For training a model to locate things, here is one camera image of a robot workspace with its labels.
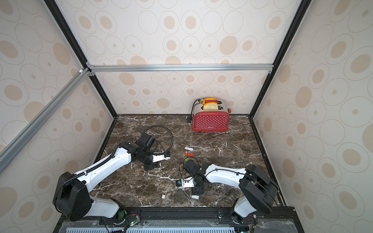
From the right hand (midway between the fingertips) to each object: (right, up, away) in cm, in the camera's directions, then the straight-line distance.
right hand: (195, 186), depth 85 cm
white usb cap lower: (-18, -4, -5) cm, 19 cm away
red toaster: (+15, +39, +15) cm, 45 cm away
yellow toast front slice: (+11, +49, +12) cm, 51 cm away
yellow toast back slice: (+10, +54, +16) cm, 57 cm away
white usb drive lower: (0, -4, -5) cm, 6 cm away
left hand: (-20, +15, -3) cm, 25 cm away
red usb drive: (-4, +16, +13) cm, 21 cm away
